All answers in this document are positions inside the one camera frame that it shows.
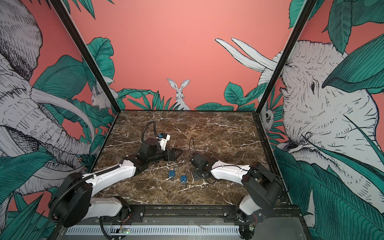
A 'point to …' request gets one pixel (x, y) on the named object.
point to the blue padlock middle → (184, 178)
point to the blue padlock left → (171, 173)
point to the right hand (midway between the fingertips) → (195, 172)
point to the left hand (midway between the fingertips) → (179, 149)
